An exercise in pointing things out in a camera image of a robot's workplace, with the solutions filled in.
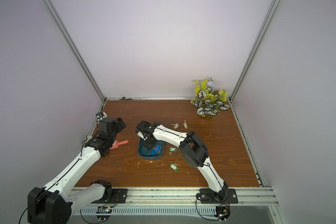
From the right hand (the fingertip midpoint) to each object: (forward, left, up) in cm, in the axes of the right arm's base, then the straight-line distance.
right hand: (148, 140), depth 91 cm
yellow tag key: (+15, -18, -5) cm, 24 cm away
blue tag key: (-6, -3, -4) cm, 8 cm away
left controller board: (-39, +20, -7) cm, 44 cm away
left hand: (+4, +17, +16) cm, 24 cm away
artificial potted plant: (+19, -39, +18) cm, 47 cm away
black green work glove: (+3, +45, -3) cm, 45 cm away
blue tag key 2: (-6, -7, -4) cm, 9 cm away
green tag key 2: (-15, -17, -4) cm, 24 cm away
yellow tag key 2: (+16, -25, -5) cm, 30 cm away
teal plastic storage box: (-9, +1, +2) cm, 9 cm away
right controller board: (-37, -43, -7) cm, 57 cm away
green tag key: (-4, -16, -4) cm, 17 cm away
